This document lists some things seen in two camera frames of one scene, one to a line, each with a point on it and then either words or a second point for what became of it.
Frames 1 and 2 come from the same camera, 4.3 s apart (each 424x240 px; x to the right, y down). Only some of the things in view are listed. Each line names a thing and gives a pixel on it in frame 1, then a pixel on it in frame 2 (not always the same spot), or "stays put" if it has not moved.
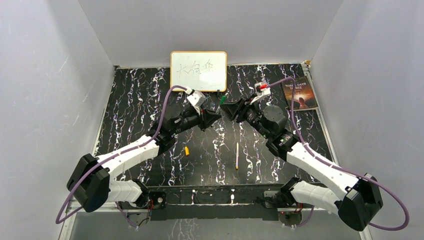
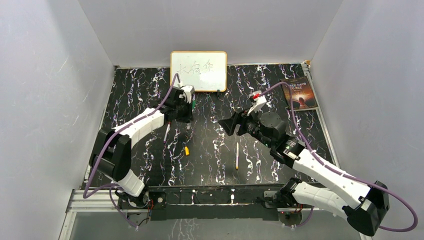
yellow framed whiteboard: x=202 y=71 stays put
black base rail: x=218 y=202 stays put
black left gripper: x=206 y=118 -> x=189 y=116
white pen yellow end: x=237 y=156 stays put
